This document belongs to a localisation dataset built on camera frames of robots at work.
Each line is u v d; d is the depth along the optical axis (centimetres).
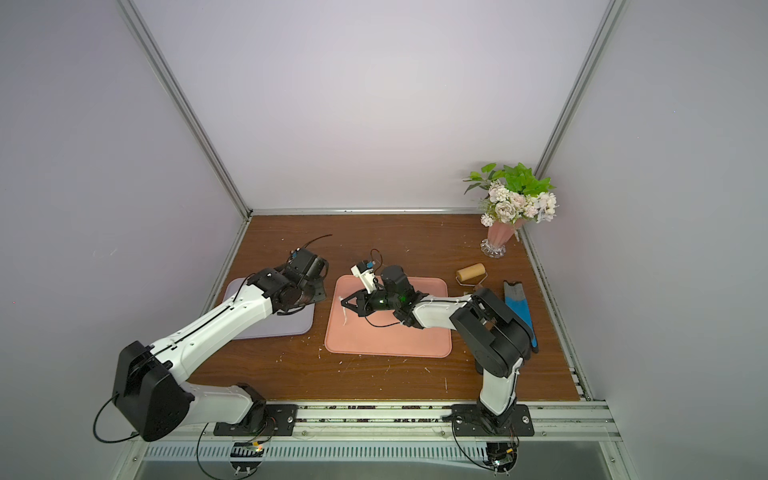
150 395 40
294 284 60
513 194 85
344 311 83
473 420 73
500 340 47
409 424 74
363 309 74
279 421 73
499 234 97
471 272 100
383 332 88
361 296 78
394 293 71
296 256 63
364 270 79
